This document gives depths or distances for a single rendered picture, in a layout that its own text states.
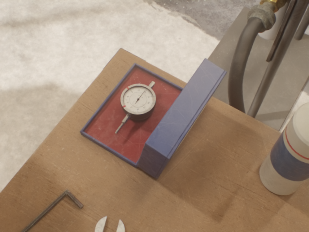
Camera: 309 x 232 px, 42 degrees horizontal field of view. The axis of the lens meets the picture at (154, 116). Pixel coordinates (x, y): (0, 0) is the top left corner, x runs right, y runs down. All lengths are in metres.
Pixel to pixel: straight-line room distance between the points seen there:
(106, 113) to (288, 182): 0.30
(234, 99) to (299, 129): 0.35
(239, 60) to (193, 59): 0.52
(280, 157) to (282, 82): 0.78
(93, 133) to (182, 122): 0.18
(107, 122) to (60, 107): 0.60
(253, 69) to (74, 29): 0.60
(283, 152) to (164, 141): 0.15
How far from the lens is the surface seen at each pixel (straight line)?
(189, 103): 0.56
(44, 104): 1.27
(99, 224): 0.61
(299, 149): 0.51
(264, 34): 1.08
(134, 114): 0.64
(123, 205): 0.62
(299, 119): 0.50
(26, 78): 1.34
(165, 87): 0.70
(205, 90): 0.57
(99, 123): 0.67
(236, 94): 0.83
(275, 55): 0.95
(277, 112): 1.26
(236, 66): 0.81
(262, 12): 0.86
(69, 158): 0.66
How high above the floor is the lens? 1.07
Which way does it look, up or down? 62 degrees down
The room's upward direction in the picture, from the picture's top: straight up
